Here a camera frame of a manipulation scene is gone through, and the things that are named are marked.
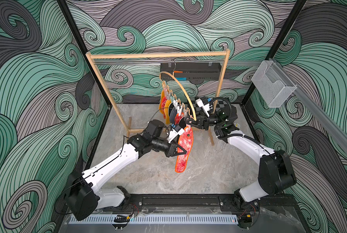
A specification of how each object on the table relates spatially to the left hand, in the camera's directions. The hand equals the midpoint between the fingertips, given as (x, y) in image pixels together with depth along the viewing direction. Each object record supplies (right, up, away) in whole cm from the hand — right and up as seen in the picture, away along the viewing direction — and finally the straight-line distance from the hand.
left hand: (185, 151), depth 66 cm
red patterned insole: (-3, +15, +11) cm, 19 cm away
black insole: (-6, +18, +15) cm, 25 cm away
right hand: (0, +15, +1) cm, 15 cm away
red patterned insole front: (0, +5, 0) cm, 5 cm away
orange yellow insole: (-10, +22, +21) cm, 32 cm away
